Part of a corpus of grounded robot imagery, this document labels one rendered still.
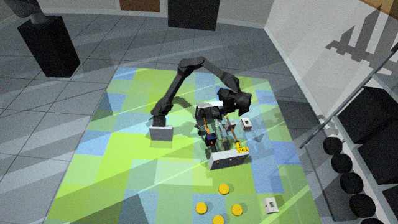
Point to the yellow round disc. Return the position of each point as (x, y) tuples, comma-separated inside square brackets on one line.
[(236, 210), (223, 189), (218, 220), (200, 208)]

